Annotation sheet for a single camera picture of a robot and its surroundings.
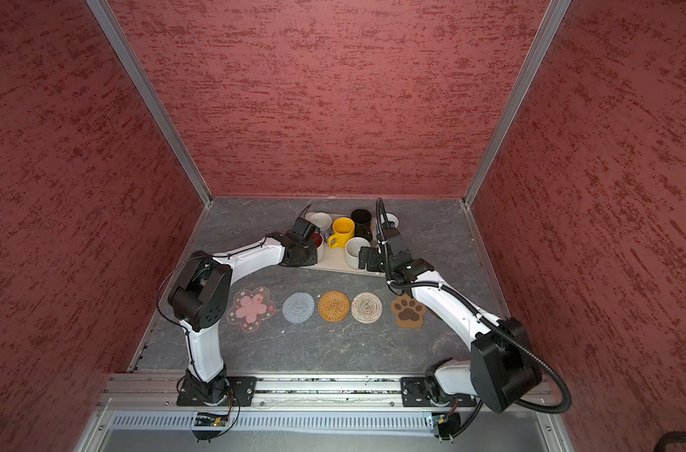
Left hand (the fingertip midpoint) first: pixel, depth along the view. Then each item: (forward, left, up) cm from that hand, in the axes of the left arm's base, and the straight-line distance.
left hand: (310, 262), depth 97 cm
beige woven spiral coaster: (-15, -20, -3) cm, 25 cm away
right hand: (-5, -21, +10) cm, 24 cm away
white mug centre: (+4, -15, +3) cm, 16 cm away
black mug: (+16, -18, +5) cm, 25 cm away
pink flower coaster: (-16, +18, -3) cm, 24 cm away
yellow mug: (+13, -11, +3) cm, 17 cm away
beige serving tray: (+4, -8, -4) cm, 10 cm away
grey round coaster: (-15, +3, -3) cm, 16 cm away
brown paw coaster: (-17, -34, -4) cm, 38 cm away
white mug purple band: (+17, -3, +3) cm, 17 cm away
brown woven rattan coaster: (-15, -9, -3) cm, 18 cm away
